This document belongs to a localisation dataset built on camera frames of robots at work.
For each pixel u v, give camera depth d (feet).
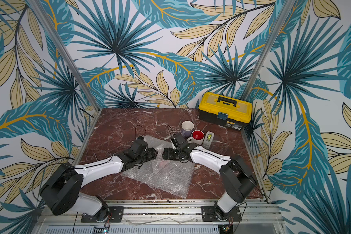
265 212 2.51
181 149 2.25
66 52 2.76
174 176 2.81
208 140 3.22
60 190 1.39
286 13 2.31
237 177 1.48
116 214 2.40
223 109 3.22
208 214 2.40
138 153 2.23
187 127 3.46
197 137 3.30
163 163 2.80
